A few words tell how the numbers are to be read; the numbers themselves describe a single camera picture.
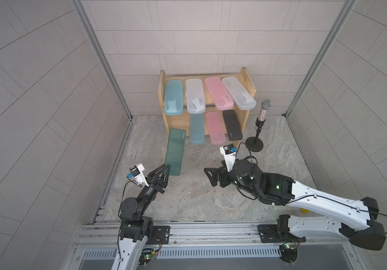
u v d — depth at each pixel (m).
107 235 0.72
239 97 0.67
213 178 0.56
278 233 0.64
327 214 0.43
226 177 0.56
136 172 0.59
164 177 0.67
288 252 0.68
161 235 0.71
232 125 0.82
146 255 0.65
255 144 1.01
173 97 0.66
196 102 0.64
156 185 0.59
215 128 0.84
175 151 0.68
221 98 0.66
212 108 0.64
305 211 0.45
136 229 0.55
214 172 0.54
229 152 0.55
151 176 0.62
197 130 0.84
